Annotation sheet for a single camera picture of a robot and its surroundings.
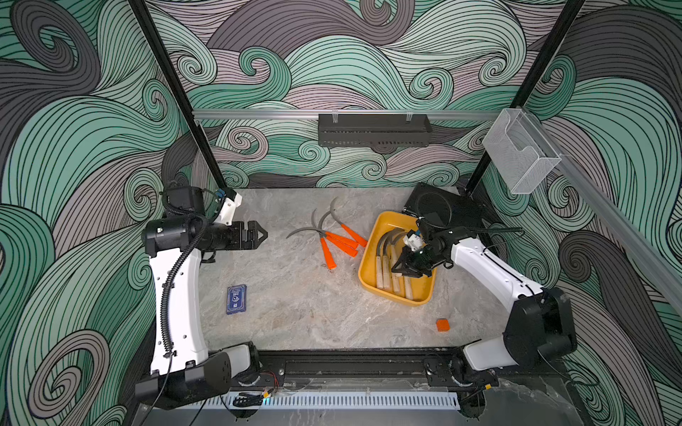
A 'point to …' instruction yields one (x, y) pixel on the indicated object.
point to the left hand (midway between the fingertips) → (248, 233)
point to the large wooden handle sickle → (379, 264)
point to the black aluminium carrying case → (443, 208)
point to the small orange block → (443, 325)
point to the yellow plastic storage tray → (376, 224)
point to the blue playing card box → (236, 298)
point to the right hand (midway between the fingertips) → (393, 271)
